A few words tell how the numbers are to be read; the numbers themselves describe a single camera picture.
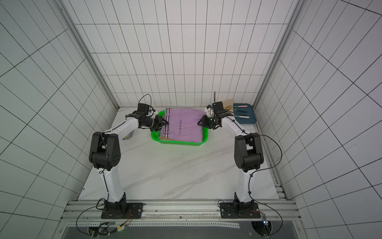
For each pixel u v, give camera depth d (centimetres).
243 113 115
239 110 118
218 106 78
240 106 119
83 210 66
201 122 90
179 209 75
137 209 73
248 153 52
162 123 88
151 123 85
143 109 80
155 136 96
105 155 53
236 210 66
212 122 83
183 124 95
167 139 88
